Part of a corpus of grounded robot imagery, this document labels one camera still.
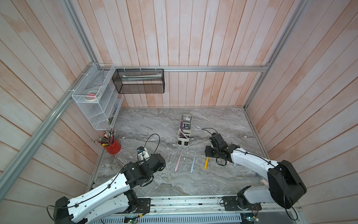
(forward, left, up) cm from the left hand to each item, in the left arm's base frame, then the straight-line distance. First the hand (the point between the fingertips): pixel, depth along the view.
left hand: (156, 163), depth 77 cm
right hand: (+13, -32, -8) cm, 35 cm away
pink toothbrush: (+7, -13, -12) cm, 18 cm away
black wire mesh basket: (+47, +14, +22) cm, 54 cm away
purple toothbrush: (+26, -15, 0) cm, 30 cm away
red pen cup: (+12, +29, -5) cm, 32 cm away
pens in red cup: (+15, +32, +2) cm, 35 cm away
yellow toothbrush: (+6, -31, -11) cm, 34 cm away
